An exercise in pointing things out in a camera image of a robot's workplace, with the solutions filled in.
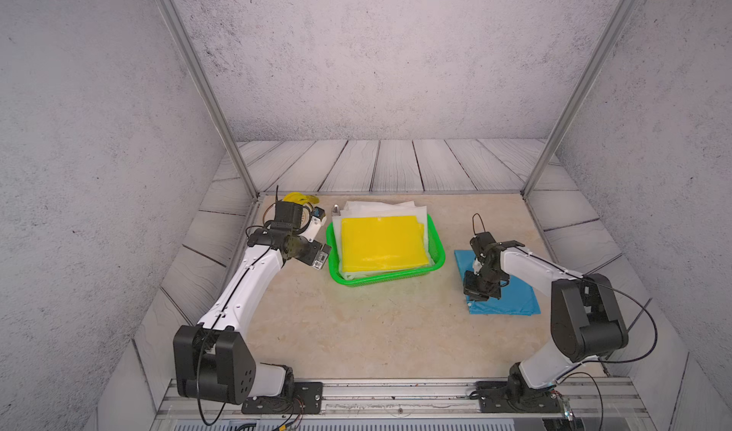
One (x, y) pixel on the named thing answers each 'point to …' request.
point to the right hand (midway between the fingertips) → (471, 296)
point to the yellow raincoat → (382, 242)
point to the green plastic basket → (437, 256)
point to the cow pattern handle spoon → (335, 209)
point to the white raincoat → (369, 210)
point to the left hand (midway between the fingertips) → (316, 246)
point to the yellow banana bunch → (300, 198)
